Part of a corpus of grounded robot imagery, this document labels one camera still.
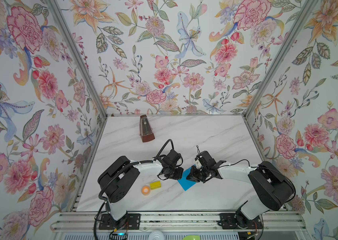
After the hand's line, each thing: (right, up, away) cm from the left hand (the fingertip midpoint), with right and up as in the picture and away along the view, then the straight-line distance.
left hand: (184, 178), depth 87 cm
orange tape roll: (-22, -5, -3) cm, 23 cm away
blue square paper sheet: (+1, -3, 0) cm, 3 cm away
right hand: (+1, +1, +1) cm, 1 cm away
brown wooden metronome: (-24, +28, +13) cm, 40 cm away
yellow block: (-16, -3, -3) cm, 17 cm away
